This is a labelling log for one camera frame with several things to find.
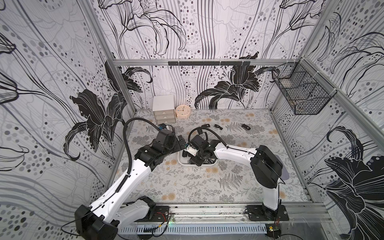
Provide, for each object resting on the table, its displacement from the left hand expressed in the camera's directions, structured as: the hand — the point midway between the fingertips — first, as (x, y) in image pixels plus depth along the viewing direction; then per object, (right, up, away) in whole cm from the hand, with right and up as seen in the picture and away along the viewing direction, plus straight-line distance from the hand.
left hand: (178, 145), depth 77 cm
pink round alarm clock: (-1, +21, +38) cm, 43 cm away
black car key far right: (+45, +9, +30) cm, 55 cm away
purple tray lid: (+60, -17, +7) cm, 63 cm away
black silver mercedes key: (+25, +9, +30) cm, 40 cm away
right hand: (+9, -9, +14) cm, 18 cm away
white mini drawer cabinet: (-14, +22, +25) cm, 36 cm away
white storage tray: (+1, -10, +16) cm, 19 cm away
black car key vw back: (+16, +10, +30) cm, 36 cm away
